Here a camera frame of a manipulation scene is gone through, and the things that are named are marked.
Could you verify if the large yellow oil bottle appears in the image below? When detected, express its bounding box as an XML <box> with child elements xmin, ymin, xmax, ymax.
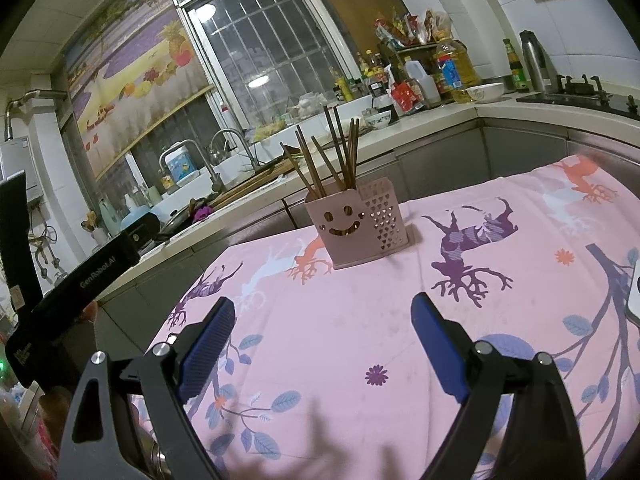
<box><xmin>435</xmin><ymin>37</ymin><xmax>482</xmax><ymax>103</ymax></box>

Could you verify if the wooden cutting board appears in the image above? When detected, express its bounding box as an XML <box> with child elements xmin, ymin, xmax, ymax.
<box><xmin>208</xmin><ymin>157</ymin><xmax>294</xmax><ymax>210</ymax></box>

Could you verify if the steel thermos kettle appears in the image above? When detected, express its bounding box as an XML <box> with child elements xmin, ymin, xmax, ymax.
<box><xmin>520</xmin><ymin>30</ymin><xmax>558</xmax><ymax>93</ymax></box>

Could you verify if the black gas stove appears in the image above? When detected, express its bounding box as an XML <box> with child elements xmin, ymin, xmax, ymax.
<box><xmin>516</xmin><ymin>75</ymin><xmax>639</xmax><ymax>120</ymax></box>

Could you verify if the red snack bag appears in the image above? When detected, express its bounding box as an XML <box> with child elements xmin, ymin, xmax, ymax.
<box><xmin>390</xmin><ymin>81</ymin><xmax>424</xmax><ymax>115</ymax></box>

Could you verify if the white plastic jug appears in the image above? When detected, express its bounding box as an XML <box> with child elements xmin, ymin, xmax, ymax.
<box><xmin>405</xmin><ymin>58</ymin><xmax>442</xmax><ymax>107</ymax></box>

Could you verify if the blue plastic lidded container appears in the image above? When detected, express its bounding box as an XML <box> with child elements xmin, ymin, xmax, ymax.
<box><xmin>120</xmin><ymin>207</ymin><xmax>150</xmax><ymax>231</ymax></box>

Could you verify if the person's left hand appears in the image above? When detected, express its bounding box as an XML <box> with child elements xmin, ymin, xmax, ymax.
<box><xmin>39</xmin><ymin>301</ymin><xmax>99</xmax><ymax>460</ymax></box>

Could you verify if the chrome kitchen faucet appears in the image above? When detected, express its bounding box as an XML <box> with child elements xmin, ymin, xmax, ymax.
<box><xmin>208</xmin><ymin>128</ymin><xmax>262</xmax><ymax>171</ymax></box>

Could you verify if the brown chopstick far left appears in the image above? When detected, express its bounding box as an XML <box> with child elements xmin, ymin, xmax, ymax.
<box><xmin>280</xmin><ymin>143</ymin><xmax>318</xmax><ymax>200</ymax></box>

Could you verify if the small patterned bowl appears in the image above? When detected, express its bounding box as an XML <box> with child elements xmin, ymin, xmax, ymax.
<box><xmin>364</xmin><ymin>110</ymin><xmax>392</xmax><ymax>129</ymax></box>

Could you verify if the pink deer print tablecloth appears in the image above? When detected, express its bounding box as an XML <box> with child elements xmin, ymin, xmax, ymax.
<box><xmin>157</xmin><ymin>155</ymin><xmax>639</xmax><ymax>479</ymax></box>

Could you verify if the brown chopstick centre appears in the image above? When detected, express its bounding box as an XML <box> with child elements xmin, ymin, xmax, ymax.
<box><xmin>311</xmin><ymin>136</ymin><xmax>346</xmax><ymax>191</ymax></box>

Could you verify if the white device on table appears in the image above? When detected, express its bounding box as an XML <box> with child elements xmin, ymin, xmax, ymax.
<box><xmin>625</xmin><ymin>260</ymin><xmax>640</xmax><ymax>327</ymax></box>

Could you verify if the dark soy sauce bottle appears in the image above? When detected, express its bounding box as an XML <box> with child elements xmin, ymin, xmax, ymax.
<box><xmin>367</xmin><ymin>50</ymin><xmax>388</xmax><ymax>108</ymax></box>

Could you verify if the white bowl on counter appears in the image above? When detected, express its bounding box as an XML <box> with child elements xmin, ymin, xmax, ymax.
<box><xmin>466</xmin><ymin>81</ymin><xmax>506</xmax><ymax>103</ymax></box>

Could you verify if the brown chopstick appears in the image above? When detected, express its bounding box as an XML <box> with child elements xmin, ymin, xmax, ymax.
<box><xmin>347</xmin><ymin>118</ymin><xmax>359</xmax><ymax>188</ymax></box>
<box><xmin>323</xmin><ymin>105</ymin><xmax>354</xmax><ymax>188</ymax></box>
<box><xmin>296</xmin><ymin>125</ymin><xmax>326</xmax><ymax>197</ymax></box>
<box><xmin>311</xmin><ymin>136</ymin><xmax>346</xmax><ymax>191</ymax></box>
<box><xmin>280</xmin><ymin>143</ymin><xmax>318</xmax><ymax>200</ymax></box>

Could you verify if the pink smiley utensil holder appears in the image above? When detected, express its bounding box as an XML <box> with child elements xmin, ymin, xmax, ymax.
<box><xmin>304</xmin><ymin>177</ymin><xmax>410</xmax><ymax>270</ymax></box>

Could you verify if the dark green sauce bottle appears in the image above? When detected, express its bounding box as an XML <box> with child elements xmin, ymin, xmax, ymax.
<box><xmin>502</xmin><ymin>38</ymin><xmax>528</xmax><ymax>92</ymax></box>

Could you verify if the fruit print roller blind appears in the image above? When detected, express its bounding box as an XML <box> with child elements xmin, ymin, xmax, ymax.
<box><xmin>64</xmin><ymin>0</ymin><xmax>212</xmax><ymax>178</ymax></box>

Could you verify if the brown chopstick far right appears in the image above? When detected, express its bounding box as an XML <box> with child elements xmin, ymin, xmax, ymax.
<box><xmin>347</xmin><ymin>118</ymin><xmax>359</xmax><ymax>188</ymax></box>

